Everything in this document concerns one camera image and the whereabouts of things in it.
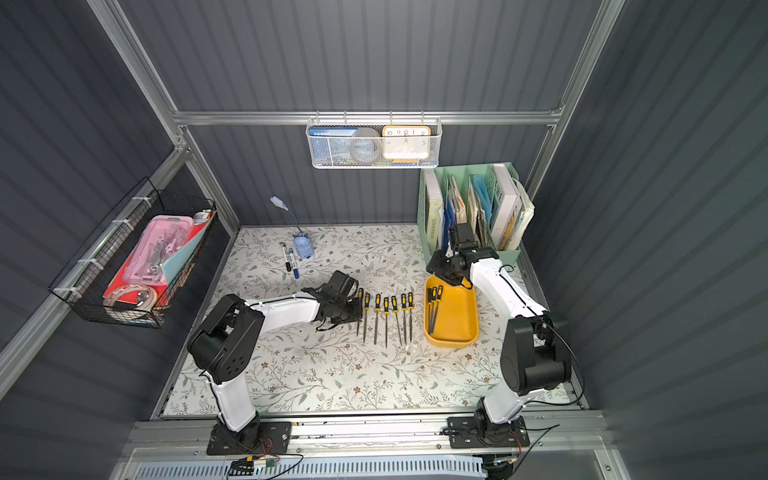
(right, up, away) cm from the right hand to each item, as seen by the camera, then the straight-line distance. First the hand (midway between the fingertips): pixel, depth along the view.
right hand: (440, 267), depth 89 cm
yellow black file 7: (+2, -8, +10) cm, 13 cm away
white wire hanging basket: (-2, +32, +2) cm, 32 cm away
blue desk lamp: (-47, +8, +17) cm, 50 cm away
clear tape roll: (-77, -5, -24) cm, 81 cm away
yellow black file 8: (-2, -10, +9) cm, 14 cm away
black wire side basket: (-79, +1, -25) cm, 83 cm away
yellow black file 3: (-14, -15, +7) cm, 21 cm away
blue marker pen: (-49, -2, +17) cm, 52 cm away
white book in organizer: (+23, +18, +7) cm, 30 cm away
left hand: (-24, -15, +6) cm, 29 cm away
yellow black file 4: (-17, -15, +7) cm, 24 cm away
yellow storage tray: (+6, -18, +5) cm, 19 cm away
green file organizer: (+20, +24, +13) cm, 33 cm away
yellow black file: (-9, -14, +7) cm, 18 cm away
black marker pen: (-53, +1, +19) cm, 57 cm away
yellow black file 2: (-11, -14, +7) cm, 19 cm away
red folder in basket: (-66, +13, -10) cm, 68 cm away
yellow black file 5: (-20, -14, +7) cm, 25 cm away
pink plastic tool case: (-73, +7, -15) cm, 75 cm away
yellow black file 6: (-23, -14, +7) cm, 28 cm away
